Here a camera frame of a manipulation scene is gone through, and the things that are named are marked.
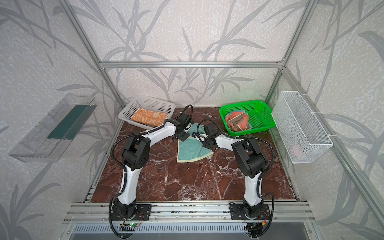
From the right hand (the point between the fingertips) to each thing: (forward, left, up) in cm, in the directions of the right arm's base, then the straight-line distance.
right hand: (207, 134), depth 102 cm
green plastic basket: (+17, -42, -3) cm, 46 cm away
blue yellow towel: (-11, +10, -2) cm, 15 cm away
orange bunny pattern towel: (+17, +44, -1) cm, 47 cm away
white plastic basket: (+28, +47, +3) cm, 55 cm away
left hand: (+1, +16, +2) cm, 16 cm away
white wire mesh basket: (-23, -39, +32) cm, 55 cm away
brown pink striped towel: (+11, -22, +1) cm, 25 cm away
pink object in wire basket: (-23, -43, +19) cm, 53 cm away
